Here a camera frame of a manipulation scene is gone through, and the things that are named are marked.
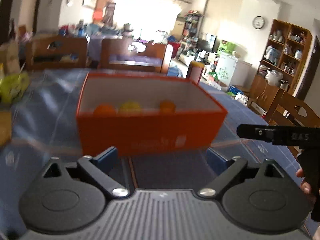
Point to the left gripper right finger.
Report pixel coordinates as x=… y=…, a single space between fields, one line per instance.
x=258 y=198

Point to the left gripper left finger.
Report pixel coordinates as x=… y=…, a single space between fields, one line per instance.
x=67 y=197

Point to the person's right hand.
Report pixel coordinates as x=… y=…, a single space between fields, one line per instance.
x=305 y=186

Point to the wooden chair right side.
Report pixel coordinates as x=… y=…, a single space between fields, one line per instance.
x=290 y=119

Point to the wooden chair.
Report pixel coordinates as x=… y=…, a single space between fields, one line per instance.
x=290 y=119
x=127 y=54
x=56 y=52

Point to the wooden bookshelf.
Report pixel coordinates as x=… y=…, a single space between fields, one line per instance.
x=286 y=52

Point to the wooden tray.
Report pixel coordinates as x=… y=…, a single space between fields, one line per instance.
x=5 y=127

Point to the white small fridge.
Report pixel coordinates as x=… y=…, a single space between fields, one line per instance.
x=231 y=70

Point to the orange fruit left in box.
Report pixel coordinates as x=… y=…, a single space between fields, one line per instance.
x=105 y=109

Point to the orange fruit in box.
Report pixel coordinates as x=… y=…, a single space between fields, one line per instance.
x=105 y=109
x=167 y=106

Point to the orange cardboard box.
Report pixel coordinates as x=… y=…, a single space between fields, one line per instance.
x=195 y=123

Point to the yellow fruit in box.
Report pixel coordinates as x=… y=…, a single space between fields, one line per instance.
x=130 y=107

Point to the yellow green snack bag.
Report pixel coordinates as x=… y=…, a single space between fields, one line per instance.
x=13 y=87

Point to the pink cylindrical canister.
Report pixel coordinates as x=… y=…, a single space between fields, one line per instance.
x=195 y=71

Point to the orange fruit right in box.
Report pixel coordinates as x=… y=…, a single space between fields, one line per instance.
x=167 y=106

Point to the wooden chair far left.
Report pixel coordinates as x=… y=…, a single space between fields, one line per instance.
x=56 y=52

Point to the wooden chair far middle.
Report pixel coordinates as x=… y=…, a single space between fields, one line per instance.
x=127 y=54

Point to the round wall clock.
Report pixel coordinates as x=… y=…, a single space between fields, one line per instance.
x=258 y=22

